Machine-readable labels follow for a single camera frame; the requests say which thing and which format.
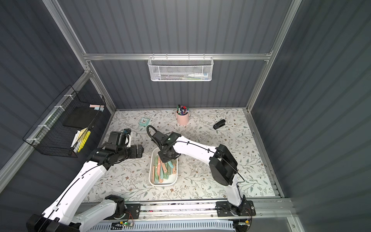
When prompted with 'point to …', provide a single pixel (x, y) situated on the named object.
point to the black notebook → (78, 117)
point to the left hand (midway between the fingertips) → (134, 149)
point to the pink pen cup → (182, 117)
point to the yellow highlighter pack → (80, 138)
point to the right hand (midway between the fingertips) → (167, 158)
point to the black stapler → (219, 124)
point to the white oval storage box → (162, 173)
